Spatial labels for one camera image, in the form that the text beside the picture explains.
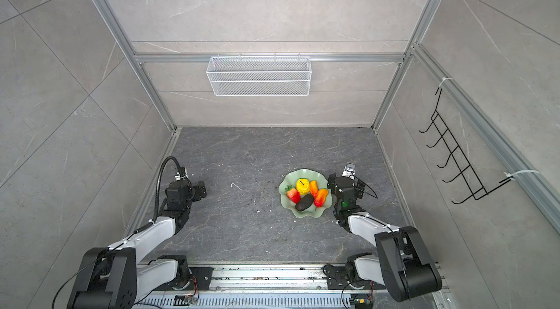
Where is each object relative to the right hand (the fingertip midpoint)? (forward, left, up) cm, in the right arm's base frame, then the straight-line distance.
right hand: (349, 176), depth 90 cm
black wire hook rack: (-11, -28, +22) cm, 37 cm away
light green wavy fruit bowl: (+2, +24, -5) cm, 25 cm away
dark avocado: (-9, +19, -7) cm, 22 cm away
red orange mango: (-8, +12, -4) cm, 15 cm away
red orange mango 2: (-2, +15, -6) cm, 16 cm away
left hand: (-1, +67, 0) cm, 67 cm away
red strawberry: (-6, +24, -4) cm, 25 cm away
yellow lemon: (-2, +19, -3) cm, 20 cm away
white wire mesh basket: (+43, +38, +21) cm, 61 cm away
